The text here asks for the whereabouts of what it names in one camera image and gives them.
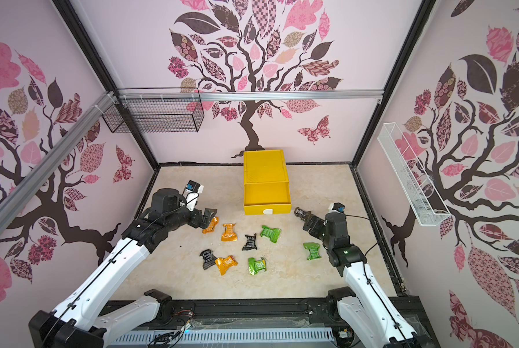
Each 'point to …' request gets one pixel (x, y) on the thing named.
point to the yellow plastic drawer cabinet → (265, 173)
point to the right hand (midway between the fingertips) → (313, 223)
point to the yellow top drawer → (271, 198)
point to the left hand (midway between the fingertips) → (203, 211)
